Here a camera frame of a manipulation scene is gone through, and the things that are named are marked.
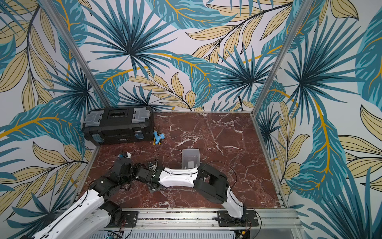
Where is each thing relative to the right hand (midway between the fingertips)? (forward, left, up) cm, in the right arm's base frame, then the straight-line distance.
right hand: (155, 184), depth 84 cm
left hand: (+5, +6, +8) cm, 11 cm away
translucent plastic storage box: (+14, -20, +1) cm, 25 cm away
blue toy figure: (+30, +2, +3) cm, 30 cm away
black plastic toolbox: (+31, +23, +16) cm, 42 cm away
